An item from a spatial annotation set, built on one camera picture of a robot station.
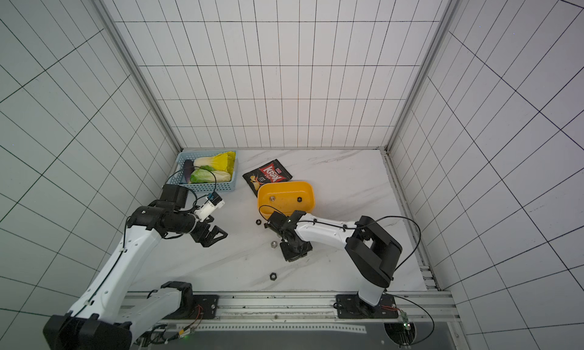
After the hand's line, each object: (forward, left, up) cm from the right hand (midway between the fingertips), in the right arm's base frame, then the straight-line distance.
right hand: (288, 259), depth 83 cm
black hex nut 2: (+14, +14, 0) cm, 20 cm away
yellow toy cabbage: (+39, +34, +8) cm, 52 cm away
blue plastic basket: (+32, +55, +5) cm, 64 cm away
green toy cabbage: (+32, +39, +9) cm, 51 cm away
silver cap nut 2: (+6, +6, -1) cm, 8 cm away
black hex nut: (+27, -2, -1) cm, 27 cm away
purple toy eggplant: (+39, +52, +4) cm, 65 cm away
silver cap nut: (+25, +9, +1) cm, 27 cm away
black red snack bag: (+41, +12, 0) cm, 43 cm away
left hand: (+3, +25, +15) cm, 30 cm away
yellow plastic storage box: (+27, +4, 0) cm, 27 cm away
